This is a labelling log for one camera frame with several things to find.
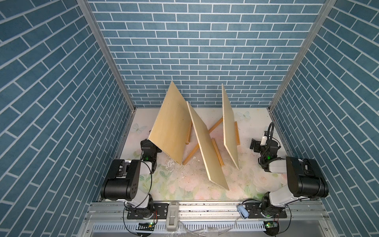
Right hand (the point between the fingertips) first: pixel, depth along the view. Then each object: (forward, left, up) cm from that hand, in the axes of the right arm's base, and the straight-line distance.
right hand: (261, 140), depth 95 cm
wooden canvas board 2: (0, +19, -3) cm, 20 cm away
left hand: (-5, +67, +2) cm, 68 cm away
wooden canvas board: (-5, +57, +12) cm, 58 cm away
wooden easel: (+5, +15, -1) cm, 16 cm away
